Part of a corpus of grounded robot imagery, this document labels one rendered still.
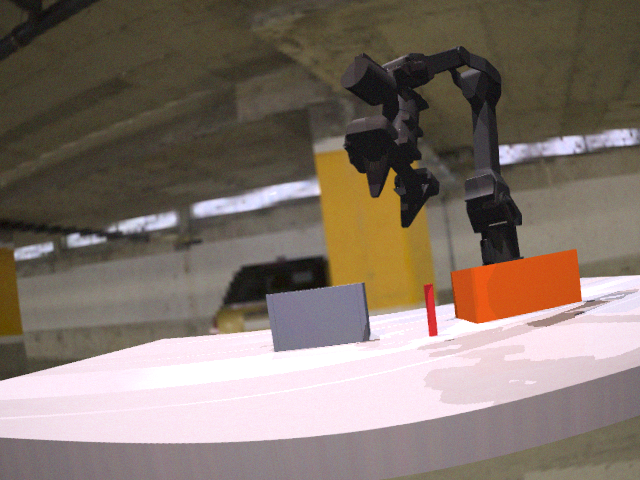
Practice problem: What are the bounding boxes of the red peg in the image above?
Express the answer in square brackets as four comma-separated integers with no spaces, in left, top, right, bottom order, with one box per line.
[424,283,438,337]

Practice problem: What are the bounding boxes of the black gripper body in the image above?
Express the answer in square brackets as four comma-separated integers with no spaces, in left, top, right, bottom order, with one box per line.
[345,109,440,196]

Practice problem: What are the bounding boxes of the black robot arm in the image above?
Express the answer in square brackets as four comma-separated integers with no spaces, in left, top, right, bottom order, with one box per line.
[341,46,524,266]

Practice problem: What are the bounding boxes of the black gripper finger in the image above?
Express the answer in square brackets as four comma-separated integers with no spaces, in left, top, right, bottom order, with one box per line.
[350,136,398,198]
[393,184,435,228]

